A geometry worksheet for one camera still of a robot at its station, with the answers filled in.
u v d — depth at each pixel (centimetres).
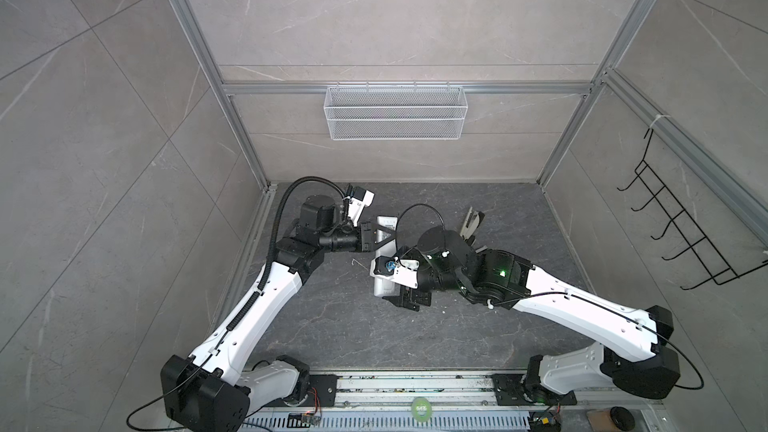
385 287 64
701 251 63
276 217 53
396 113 101
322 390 73
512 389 76
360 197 64
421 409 71
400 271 51
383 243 65
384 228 66
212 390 37
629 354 40
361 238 59
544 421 70
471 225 104
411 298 53
